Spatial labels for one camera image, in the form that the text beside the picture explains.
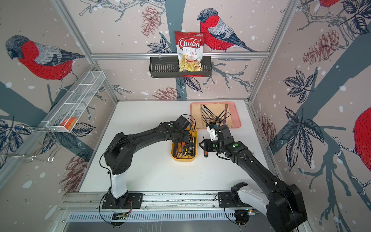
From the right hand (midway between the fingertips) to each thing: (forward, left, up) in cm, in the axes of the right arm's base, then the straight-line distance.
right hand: (201, 143), depth 81 cm
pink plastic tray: (+27, -28, -13) cm, 41 cm away
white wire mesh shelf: (+8, +69, +18) cm, 72 cm away
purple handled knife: (+27, -18, -13) cm, 35 cm away
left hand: (+7, +7, -5) cm, 12 cm away
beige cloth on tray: (+33, -16, -12) cm, 38 cm away
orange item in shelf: (-3, +63, +20) cm, 66 cm away
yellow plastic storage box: (-1, +10, -9) cm, 13 cm away
